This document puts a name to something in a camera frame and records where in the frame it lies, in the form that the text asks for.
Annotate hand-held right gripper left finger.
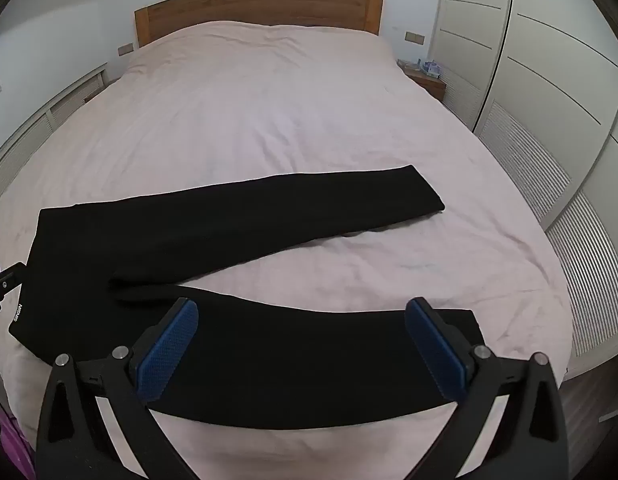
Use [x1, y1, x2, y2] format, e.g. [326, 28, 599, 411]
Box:
[36, 297, 210, 480]

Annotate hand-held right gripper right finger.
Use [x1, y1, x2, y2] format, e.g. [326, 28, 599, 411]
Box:
[404, 296, 570, 480]

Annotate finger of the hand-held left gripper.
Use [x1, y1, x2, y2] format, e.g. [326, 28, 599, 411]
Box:
[0, 260, 28, 317]

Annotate black pants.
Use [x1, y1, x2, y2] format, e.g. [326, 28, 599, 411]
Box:
[9, 165, 484, 431]

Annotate pink plastic item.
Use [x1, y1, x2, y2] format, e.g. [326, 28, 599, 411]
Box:
[0, 402, 38, 480]

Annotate wooden nightstand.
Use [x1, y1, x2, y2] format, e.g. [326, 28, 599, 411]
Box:
[403, 59, 448, 104]

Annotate bed with pink sheet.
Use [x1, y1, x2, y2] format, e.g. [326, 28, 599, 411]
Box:
[0, 20, 577, 480]

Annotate white wardrobe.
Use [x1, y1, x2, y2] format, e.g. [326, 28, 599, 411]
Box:
[429, 0, 618, 361]

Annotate wooden headboard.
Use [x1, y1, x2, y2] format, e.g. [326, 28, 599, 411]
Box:
[134, 0, 385, 49]

